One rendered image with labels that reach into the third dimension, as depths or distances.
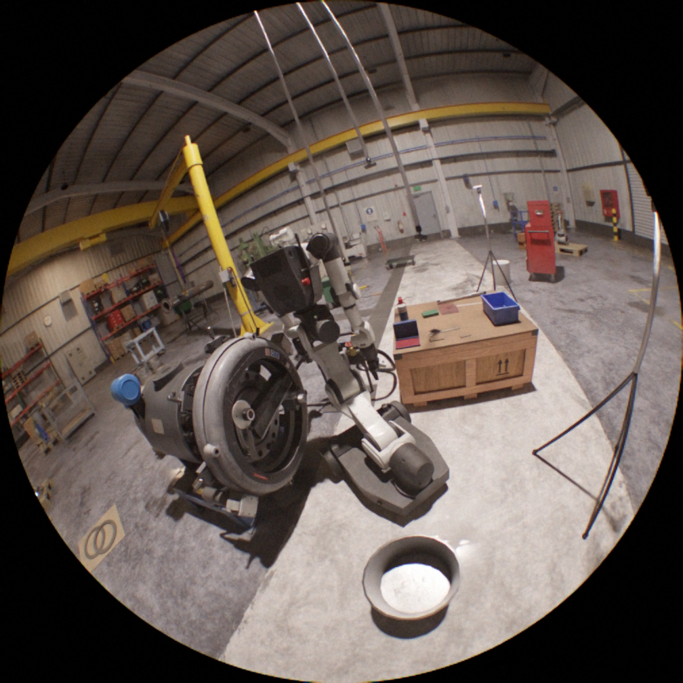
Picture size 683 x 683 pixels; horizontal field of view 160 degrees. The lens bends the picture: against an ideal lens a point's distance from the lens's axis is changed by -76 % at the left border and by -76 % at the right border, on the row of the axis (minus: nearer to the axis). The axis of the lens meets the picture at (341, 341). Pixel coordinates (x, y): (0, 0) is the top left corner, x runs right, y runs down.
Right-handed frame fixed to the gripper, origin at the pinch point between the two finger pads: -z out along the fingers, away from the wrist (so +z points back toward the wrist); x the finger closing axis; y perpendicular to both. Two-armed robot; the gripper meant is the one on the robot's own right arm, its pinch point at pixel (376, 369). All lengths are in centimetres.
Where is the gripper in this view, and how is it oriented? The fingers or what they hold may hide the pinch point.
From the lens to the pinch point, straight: 143.9
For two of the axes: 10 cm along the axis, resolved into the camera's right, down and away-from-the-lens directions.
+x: 1.9, -5.8, 7.9
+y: -9.1, 2.1, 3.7
